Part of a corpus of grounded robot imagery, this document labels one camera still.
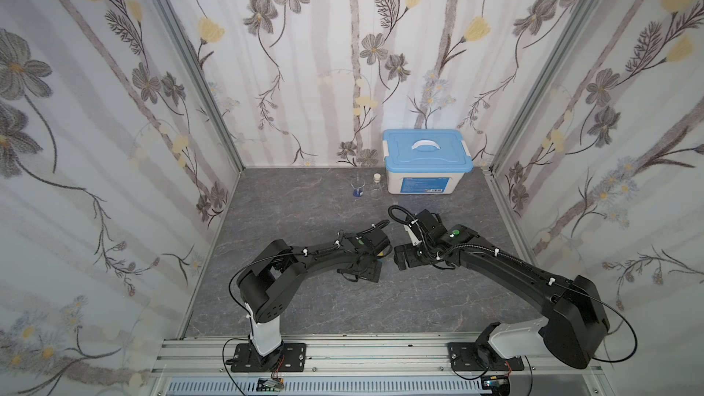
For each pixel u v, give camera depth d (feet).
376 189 3.69
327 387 2.30
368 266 2.52
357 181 3.50
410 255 2.40
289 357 2.42
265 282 1.57
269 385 2.30
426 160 3.35
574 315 1.33
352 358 2.49
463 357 2.42
